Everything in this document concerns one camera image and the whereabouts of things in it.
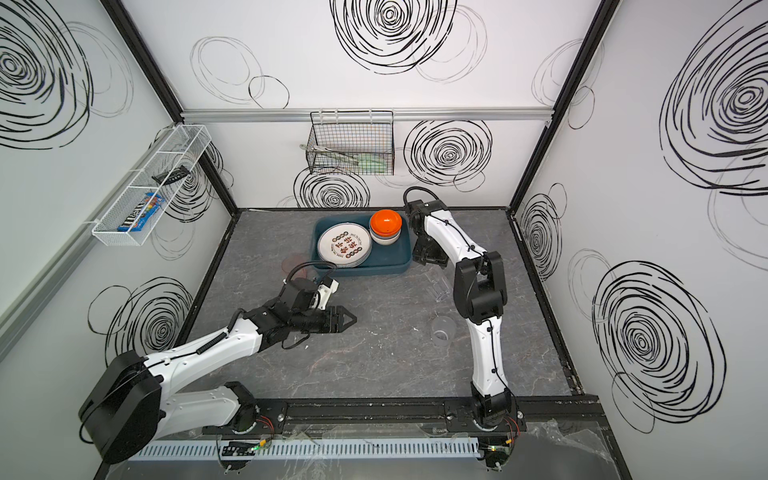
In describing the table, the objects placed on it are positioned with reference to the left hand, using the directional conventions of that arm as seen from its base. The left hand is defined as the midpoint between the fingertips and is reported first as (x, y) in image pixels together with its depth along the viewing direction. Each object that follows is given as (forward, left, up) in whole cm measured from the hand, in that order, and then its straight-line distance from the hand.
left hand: (353, 321), depth 80 cm
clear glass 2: (+1, -26, -8) cm, 27 cm away
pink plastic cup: (+22, +24, -5) cm, 33 cm away
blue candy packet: (+15, +51, +25) cm, 59 cm away
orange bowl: (+37, -7, -1) cm, 37 cm away
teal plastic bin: (+28, -7, -11) cm, 31 cm away
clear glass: (+13, -25, -3) cm, 28 cm away
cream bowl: (+32, -7, -6) cm, 34 cm away
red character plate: (+31, +7, -7) cm, 32 cm away
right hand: (+21, -22, -2) cm, 30 cm away
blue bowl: (+33, -7, -5) cm, 34 cm away
